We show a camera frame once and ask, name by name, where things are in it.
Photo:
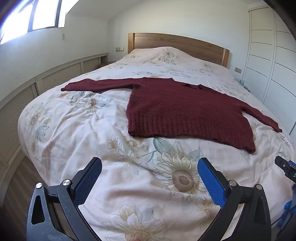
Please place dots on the window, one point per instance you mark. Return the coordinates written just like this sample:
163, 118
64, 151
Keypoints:
34, 16

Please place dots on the white wardrobe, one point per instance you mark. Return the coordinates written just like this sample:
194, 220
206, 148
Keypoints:
270, 58

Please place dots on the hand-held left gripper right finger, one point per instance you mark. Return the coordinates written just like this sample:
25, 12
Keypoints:
211, 180

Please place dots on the wooden nightstand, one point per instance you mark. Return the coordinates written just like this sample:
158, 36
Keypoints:
245, 85

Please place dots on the wall switch plate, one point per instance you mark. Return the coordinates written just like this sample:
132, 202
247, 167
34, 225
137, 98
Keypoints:
237, 69
119, 49

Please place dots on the white slatted radiator cover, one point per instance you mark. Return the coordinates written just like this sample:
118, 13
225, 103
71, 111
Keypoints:
57, 74

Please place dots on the dark red knitted sweater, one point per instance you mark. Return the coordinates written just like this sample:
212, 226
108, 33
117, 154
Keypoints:
175, 109

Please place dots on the floral white duvet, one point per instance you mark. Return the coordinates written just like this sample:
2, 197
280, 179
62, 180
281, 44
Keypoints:
92, 139

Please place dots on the wooden headboard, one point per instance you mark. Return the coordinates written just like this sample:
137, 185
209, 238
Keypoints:
185, 45

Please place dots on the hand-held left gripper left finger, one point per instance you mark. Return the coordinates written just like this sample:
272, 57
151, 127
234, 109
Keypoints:
89, 179

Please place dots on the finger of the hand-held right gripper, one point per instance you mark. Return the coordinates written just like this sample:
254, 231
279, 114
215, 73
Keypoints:
285, 165

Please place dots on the person's right hand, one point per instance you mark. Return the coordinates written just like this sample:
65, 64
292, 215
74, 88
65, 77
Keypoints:
288, 209

